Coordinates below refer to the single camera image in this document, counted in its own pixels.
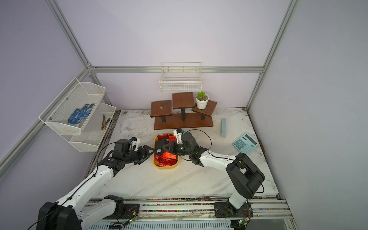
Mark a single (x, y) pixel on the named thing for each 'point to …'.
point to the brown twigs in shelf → (104, 122)
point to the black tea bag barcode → (159, 144)
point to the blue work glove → (78, 115)
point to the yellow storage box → (163, 167)
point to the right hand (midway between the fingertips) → (164, 148)
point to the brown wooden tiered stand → (180, 112)
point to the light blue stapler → (224, 128)
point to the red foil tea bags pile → (167, 158)
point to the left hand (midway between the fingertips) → (152, 154)
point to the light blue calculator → (246, 143)
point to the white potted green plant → (201, 99)
